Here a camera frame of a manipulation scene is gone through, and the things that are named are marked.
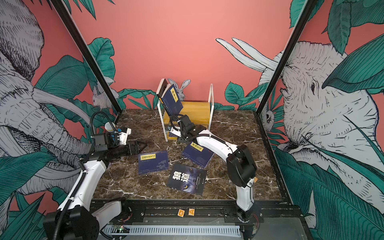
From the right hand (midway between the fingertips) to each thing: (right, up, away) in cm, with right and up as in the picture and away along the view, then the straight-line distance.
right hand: (180, 129), depth 88 cm
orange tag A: (+7, -42, -13) cm, 44 cm away
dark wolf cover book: (+5, -28, -3) cm, 29 cm away
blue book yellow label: (-4, +17, -4) cm, 18 cm away
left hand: (-20, -7, -9) cm, 23 cm away
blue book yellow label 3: (+11, -16, +8) cm, 21 cm away
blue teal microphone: (-38, +2, -8) cm, 39 cm away
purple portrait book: (-6, -4, +10) cm, 12 cm away
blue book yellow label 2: (-18, -21, +5) cm, 28 cm away
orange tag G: (+2, -42, -14) cm, 44 cm away
